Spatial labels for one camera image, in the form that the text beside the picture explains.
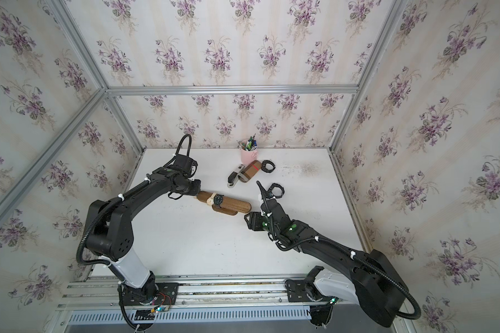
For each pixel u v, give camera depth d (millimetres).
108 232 460
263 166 1075
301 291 730
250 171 1075
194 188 820
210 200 883
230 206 882
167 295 718
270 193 743
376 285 405
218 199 895
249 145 1073
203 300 727
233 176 1034
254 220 717
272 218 615
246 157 1101
